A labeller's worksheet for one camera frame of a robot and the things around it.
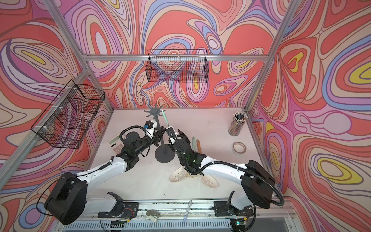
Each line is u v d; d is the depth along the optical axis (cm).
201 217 72
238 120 91
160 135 73
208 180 83
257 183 42
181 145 55
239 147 97
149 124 65
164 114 65
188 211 73
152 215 71
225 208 73
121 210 71
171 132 63
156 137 70
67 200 41
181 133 70
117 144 96
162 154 93
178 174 85
